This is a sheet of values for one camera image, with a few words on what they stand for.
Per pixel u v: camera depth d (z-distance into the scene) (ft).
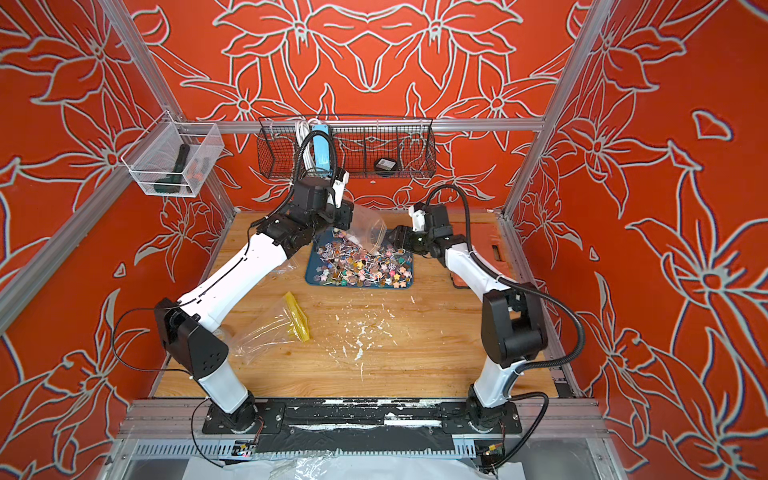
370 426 2.39
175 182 2.62
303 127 2.87
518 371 1.67
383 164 3.14
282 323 2.75
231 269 1.60
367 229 3.16
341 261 3.27
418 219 2.68
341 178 2.20
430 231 2.30
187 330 1.38
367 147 2.93
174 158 3.00
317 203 1.90
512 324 1.56
